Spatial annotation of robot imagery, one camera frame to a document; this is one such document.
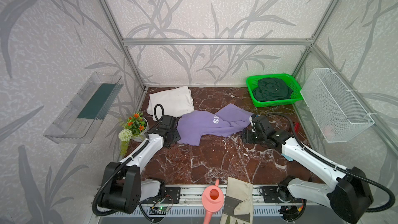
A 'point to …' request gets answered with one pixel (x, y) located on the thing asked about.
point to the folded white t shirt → (175, 102)
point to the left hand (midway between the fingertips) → (176, 132)
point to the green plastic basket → (252, 82)
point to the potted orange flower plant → (136, 128)
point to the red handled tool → (297, 127)
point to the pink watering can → (212, 199)
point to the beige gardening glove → (238, 206)
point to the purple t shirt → (224, 121)
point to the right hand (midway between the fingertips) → (245, 131)
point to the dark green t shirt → (270, 89)
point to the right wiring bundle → (292, 213)
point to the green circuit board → (157, 210)
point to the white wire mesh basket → (338, 115)
